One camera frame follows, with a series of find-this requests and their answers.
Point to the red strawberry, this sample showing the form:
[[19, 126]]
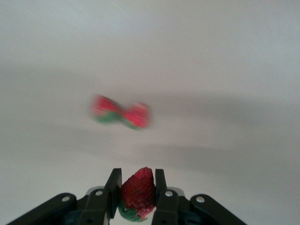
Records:
[[137, 116], [138, 192], [105, 109]]

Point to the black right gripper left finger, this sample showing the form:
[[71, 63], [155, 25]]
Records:
[[98, 206]]

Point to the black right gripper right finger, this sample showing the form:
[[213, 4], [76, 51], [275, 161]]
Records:
[[167, 206]]

